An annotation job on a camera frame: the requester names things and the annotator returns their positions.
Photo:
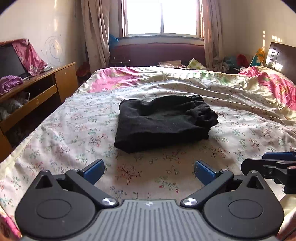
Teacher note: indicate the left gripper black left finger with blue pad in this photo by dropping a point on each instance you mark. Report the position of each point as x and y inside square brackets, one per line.
[61, 206]

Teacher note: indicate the red plush toy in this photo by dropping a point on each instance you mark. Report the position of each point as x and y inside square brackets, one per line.
[242, 61]

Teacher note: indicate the floral bed sheet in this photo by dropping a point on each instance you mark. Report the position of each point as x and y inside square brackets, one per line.
[83, 129]

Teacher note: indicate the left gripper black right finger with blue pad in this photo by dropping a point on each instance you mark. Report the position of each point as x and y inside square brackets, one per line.
[239, 206]

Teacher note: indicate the wooden desk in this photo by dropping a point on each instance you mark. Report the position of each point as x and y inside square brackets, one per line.
[48, 91]

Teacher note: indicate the grey clothes in desk shelf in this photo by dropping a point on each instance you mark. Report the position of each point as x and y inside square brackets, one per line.
[10, 105]

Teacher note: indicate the black monitor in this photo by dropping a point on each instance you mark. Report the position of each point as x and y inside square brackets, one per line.
[10, 63]

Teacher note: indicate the black pants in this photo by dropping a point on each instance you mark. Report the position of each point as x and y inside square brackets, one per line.
[163, 122]

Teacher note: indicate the pink floral quilt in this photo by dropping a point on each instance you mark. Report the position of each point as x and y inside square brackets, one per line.
[275, 87]

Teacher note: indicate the yellow green toy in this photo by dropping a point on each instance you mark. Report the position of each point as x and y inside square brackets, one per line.
[258, 59]

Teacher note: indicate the dark wooden headboard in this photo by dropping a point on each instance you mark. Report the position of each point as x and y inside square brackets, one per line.
[282, 58]

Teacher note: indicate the window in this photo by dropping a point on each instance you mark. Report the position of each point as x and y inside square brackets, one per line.
[160, 18]

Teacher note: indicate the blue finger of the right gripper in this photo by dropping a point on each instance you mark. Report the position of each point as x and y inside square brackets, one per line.
[279, 155]

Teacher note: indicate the beige curtain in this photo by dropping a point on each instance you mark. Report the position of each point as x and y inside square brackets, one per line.
[212, 35]
[96, 16]

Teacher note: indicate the magazine on bed edge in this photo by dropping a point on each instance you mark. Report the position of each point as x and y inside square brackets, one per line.
[176, 64]

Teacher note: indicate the left beige curtain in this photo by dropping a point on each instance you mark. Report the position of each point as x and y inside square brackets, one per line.
[96, 16]

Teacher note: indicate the pink floral cloth on monitor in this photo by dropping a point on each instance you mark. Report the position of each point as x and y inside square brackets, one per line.
[27, 56]

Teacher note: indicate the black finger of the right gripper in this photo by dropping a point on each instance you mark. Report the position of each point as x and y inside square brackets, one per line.
[266, 167]

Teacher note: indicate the right beige curtain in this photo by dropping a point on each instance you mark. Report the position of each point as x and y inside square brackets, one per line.
[212, 35]

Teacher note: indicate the blue bag by window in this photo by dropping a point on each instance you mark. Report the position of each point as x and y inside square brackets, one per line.
[113, 41]

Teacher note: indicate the purple dotted cloth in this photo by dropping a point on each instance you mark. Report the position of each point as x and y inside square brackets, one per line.
[7, 83]

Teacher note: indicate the green patterned paper bag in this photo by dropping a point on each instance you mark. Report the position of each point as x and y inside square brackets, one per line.
[194, 64]

